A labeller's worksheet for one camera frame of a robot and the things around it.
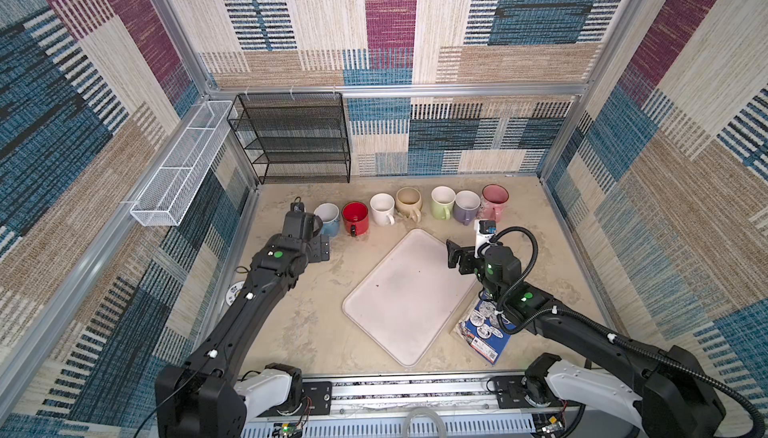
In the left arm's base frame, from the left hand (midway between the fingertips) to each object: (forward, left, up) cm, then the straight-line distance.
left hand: (305, 238), depth 81 cm
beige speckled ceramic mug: (+21, -30, -10) cm, 38 cm away
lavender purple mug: (+22, -50, -15) cm, 57 cm away
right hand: (-1, -43, -2) cm, 43 cm away
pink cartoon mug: (+22, -59, -10) cm, 64 cm away
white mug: (+18, -21, -9) cm, 29 cm away
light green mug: (+21, -41, -10) cm, 47 cm away
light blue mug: (+16, -3, -11) cm, 20 cm away
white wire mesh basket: (+4, +29, +15) cm, 33 cm away
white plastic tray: (-9, -28, -18) cm, 35 cm away
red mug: (+18, -11, -15) cm, 26 cm away
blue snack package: (-19, -47, -15) cm, 53 cm away
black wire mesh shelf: (+43, +11, 0) cm, 45 cm away
